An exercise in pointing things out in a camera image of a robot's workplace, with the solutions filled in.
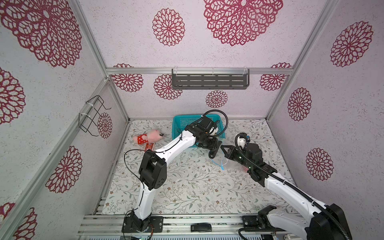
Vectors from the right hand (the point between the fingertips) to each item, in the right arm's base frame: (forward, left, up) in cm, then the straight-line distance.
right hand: (220, 144), depth 78 cm
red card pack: (+12, +46, -20) cm, 51 cm away
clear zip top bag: (-7, -3, -6) cm, 10 cm away
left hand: (+2, +2, -8) cm, 9 cm away
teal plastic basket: (+32, +26, -17) cm, 44 cm away
